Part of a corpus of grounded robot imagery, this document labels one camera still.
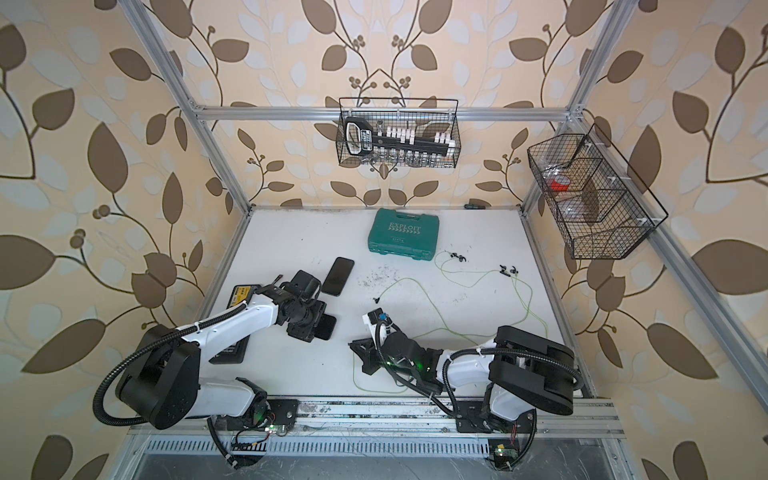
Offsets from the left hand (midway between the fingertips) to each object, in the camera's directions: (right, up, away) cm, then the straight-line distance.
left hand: (323, 315), depth 87 cm
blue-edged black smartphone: (+1, +10, +14) cm, 17 cm away
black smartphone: (+1, -3, 0) cm, 3 cm away
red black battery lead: (-18, +9, +12) cm, 23 cm away
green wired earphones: (+37, -5, +1) cm, 38 cm away
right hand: (+10, -6, -9) cm, 15 cm away
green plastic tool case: (+26, +24, +20) cm, 41 cm away
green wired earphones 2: (+62, +11, +14) cm, 64 cm away
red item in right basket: (+67, +38, -7) cm, 77 cm away
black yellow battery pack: (-28, +5, +7) cm, 30 cm away
